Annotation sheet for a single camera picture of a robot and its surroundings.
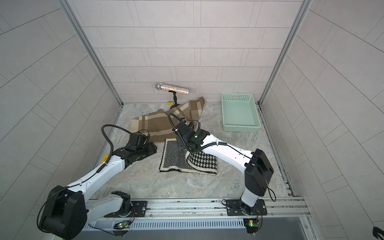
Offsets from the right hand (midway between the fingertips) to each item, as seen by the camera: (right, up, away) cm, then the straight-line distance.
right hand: (182, 140), depth 81 cm
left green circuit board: (-23, -34, -16) cm, 44 cm away
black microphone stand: (-8, +25, +24) cm, 35 cm away
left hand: (-15, -5, +6) cm, 17 cm away
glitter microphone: (-16, +33, +15) cm, 40 cm away
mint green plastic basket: (+40, +16, +31) cm, 53 cm away
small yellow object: (-13, +23, +35) cm, 44 cm away
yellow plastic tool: (-46, -11, +6) cm, 47 cm away
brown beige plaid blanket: (-20, +8, +22) cm, 30 cm away
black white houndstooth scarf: (-5, -11, +4) cm, 13 cm away
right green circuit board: (+34, -36, -13) cm, 51 cm away
